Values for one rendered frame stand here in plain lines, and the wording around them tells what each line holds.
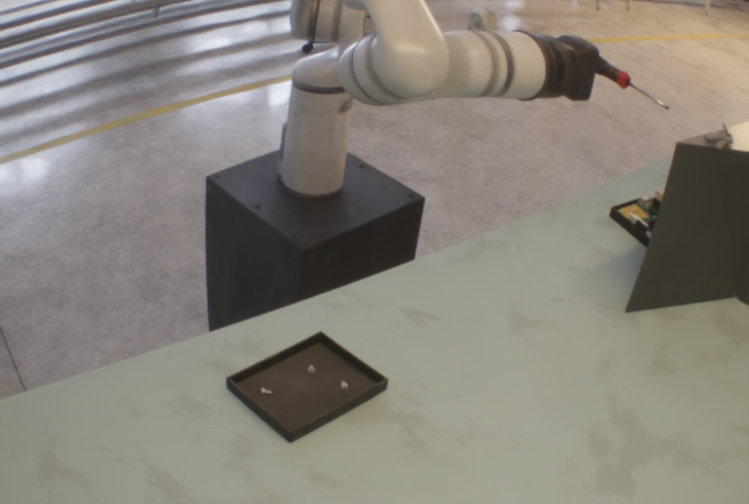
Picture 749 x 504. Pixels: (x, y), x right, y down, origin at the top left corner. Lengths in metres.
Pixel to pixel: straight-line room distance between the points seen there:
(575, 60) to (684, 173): 0.20
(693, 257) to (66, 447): 0.67
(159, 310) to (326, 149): 1.26
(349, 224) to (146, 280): 1.36
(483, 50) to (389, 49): 0.11
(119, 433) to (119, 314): 1.69
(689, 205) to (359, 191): 0.62
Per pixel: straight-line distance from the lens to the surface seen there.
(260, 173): 1.24
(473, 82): 0.73
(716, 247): 0.84
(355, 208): 1.17
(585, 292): 0.83
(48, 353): 2.18
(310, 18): 1.05
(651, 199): 1.02
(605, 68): 0.94
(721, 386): 0.78
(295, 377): 0.66
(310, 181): 1.16
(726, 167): 0.78
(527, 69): 0.77
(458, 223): 2.82
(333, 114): 1.11
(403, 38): 0.66
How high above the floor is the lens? 1.46
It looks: 32 degrees down
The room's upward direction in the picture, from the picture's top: 8 degrees clockwise
